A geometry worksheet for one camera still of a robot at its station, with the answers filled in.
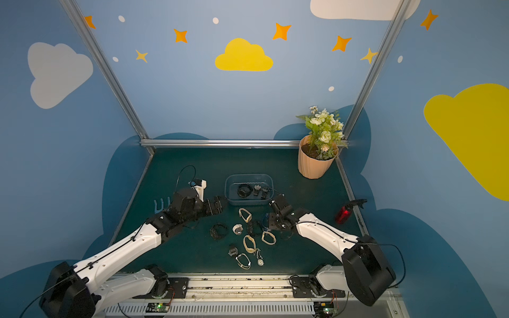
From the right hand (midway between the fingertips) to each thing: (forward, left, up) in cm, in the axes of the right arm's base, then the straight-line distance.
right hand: (276, 219), depth 88 cm
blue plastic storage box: (+20, +23, 0) cm, 30 cm away
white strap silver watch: (-6, +17, +1) cm, 18 cm away
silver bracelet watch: (-18, +13, -4) cm, 23 cm away
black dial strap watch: (+17, +6, -6) cm, 19 cm away
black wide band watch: (+15, +16, -1) cm, 22 cm away
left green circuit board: (-35, +43, -5) cm, 56 cm away
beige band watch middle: (-13, +12, -2) cm, 18 cm away
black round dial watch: (+19, +10, -5) cm, 22 cm away
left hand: (+1, +22, +13) cm, 26 cm away
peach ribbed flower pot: (+26, -18, +6) cm, 32 cm away
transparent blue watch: (-2, +5, -3) cm, 6 cm away
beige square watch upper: (+1, +12, -2) cm, 13 cm away
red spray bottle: (+3, -30, +1) cm, 30 cm away
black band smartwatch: (-7, +25, -1) cm, 26 cm away
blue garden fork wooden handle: (+3, +58, -4) cm, 58 cm away
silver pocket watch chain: (-17, +6, -4) cm, 19 cm away
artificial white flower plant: (+34, -21, +24) cm, 46 cm away
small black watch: (-15, +17, -1) cm, 23 cm away
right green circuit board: (-31, -18, -5) cm, 37 cm away
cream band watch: (-7, +1, -4) cm, 8 cm away
